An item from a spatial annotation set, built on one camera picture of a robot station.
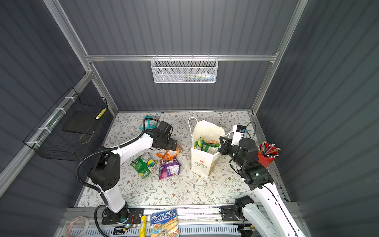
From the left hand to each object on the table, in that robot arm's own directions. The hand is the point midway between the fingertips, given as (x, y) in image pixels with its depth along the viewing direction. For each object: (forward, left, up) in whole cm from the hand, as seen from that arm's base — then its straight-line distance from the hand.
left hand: (170, 145), depth 92 cm
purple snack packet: (-14, 0, -2) cm, 14 cm away
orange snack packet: (-5, +2, -3) cm, 6 cm away
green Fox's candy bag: (-2, -18, +4) cm, 18 cm away
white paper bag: (-17, -19, +9) cm, 27 cm away
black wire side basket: (-1, +47, +20) cm, 51 cm away
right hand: (-11, -28, +21) cm, 37 cm away
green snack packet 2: (-11, +15, -3) cm, 19 cm away
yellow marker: (-41, +12, -6) cm, 44 cm away
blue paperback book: (-41, +2, -5) cm, 41 cm away
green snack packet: (-8, -25, +7) cm, 27 cm away
